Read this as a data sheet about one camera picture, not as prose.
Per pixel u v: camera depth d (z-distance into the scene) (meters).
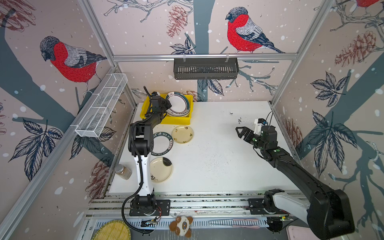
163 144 1.00
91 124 0.70
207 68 1.06
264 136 0.65
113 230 0.67
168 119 1.02
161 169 0.85
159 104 0.86
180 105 1.12
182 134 1.01
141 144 0.60
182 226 0.66
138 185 0.62
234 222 0.70
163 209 0.73
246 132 0.75
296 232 0.65
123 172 0.78
